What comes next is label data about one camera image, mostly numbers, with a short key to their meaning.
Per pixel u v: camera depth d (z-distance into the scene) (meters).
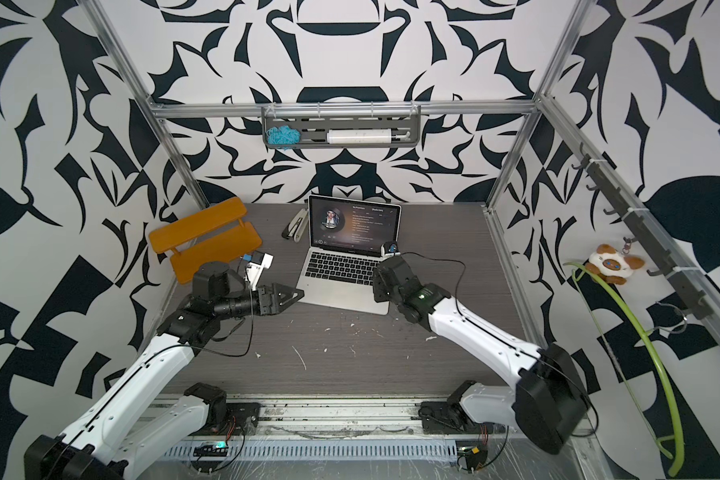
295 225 1.11
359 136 0.90
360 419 0.75
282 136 0.91
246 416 0.74
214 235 1.05
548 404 0.40
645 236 0.55
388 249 0.73
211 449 0.73
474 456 0.71
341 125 0.92
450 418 0.67
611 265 0.60
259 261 0.69
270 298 0.64
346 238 1.02
